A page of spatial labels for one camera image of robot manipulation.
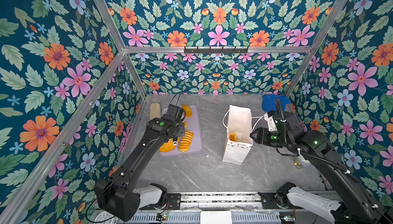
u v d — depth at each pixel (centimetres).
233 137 93
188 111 104
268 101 113
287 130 48
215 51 93
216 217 65
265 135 58
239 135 98
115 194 37
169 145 88
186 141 91
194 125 102
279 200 65
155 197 61
